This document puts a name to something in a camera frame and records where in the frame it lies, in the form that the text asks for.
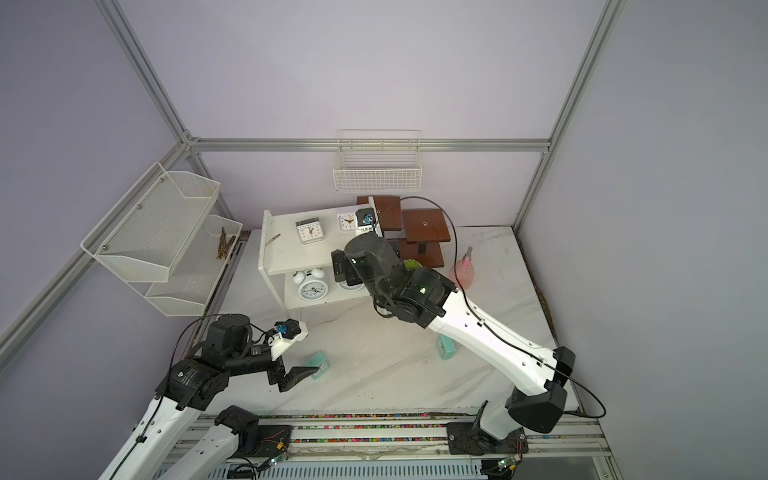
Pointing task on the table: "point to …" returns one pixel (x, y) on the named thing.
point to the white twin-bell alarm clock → (312, 286)
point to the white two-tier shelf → (296, 249)
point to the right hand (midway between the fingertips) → (360, 254)
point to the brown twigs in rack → (224, 245)
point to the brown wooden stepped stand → (420, 233)
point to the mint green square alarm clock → (319, 361)
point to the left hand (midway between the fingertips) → (306, 353)
